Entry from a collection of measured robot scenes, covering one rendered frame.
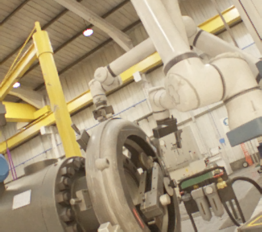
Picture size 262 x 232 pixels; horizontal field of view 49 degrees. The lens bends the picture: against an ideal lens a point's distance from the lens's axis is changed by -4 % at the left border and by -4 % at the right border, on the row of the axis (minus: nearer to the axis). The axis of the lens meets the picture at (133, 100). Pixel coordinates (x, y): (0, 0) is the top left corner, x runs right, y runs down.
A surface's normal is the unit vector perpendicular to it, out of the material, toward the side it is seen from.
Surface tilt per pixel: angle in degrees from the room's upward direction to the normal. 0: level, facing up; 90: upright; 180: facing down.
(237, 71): 91
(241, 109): 68
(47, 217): 87
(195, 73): 80
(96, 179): 75
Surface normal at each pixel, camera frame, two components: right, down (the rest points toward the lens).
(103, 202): -0.37, -0.12
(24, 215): -0.46, -0.33
